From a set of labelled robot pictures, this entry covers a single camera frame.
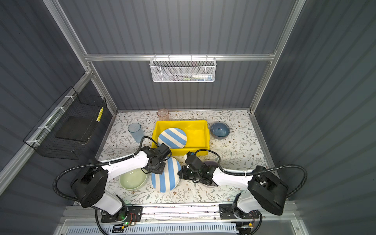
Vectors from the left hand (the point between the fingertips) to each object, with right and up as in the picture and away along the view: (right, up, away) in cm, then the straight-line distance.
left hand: (158, 169), depth 86 cm
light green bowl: (-13, -5, -4) cm, 15 cm away
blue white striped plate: (+8, +18, +13) cm, 23 cm away
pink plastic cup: (0, +34, +15) cm, 37 cm away
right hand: (+12, -1, -6) cm, 14 cm away
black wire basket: (-45, +26, -11) cm, 53 cm away
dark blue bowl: (+40, +23, +19) cm, 50 cm away
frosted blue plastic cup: (-18, +23, +12) cm, 32 cm away
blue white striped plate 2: (+7, -4, -5) cm, 10 cm away
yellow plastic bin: (+25, +19, +19) cm, 36 cm away
